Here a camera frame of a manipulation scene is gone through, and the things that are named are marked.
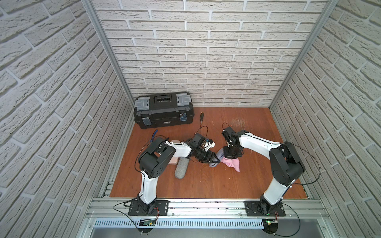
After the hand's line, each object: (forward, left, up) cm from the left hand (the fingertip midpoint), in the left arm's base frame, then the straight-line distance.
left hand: (217, 161), depth 87 cm
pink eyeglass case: (+1, +26, 0) cm, 26 cm away
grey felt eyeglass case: (-3, +21, -1) cm, 22 cm away
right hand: (+4, -9, -2) cm, 10 cm away
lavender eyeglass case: (+3, -1, +2) cm, 4 cm away
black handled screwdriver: (+37, +8, -4) cm, 38 cm away
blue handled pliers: (+20, +43, -3) cm, 47 cm away
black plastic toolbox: (+30, +34, +13) cm, 48 cm away
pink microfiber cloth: (0, -10, -2) cm, 11 cm away
